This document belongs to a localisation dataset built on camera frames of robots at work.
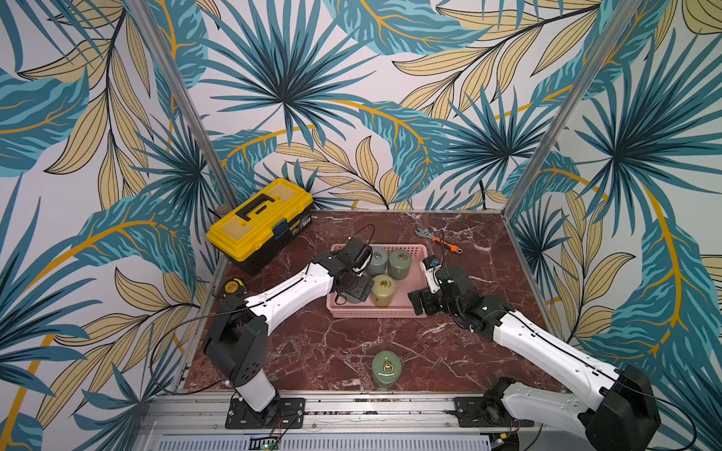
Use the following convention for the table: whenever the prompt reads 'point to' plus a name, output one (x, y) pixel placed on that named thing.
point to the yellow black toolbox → (273, 212)
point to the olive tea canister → (383, 290)
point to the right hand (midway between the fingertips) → (424, 288)
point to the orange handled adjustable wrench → (426, 233)
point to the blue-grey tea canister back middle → (378, 261)
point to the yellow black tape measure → (234, 287)
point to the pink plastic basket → (400, 307)
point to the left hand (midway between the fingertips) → (354, 287)
